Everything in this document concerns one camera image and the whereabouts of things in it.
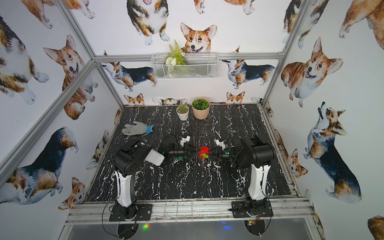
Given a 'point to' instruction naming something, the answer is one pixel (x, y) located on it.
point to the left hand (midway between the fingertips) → (201, 151)
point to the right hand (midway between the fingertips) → (206, 156)
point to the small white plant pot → (182, 112)
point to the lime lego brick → (205, 155)
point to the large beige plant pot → (201, 106)
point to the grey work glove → (137, 128)
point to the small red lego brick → (201, 156)
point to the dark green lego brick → (181, 158)
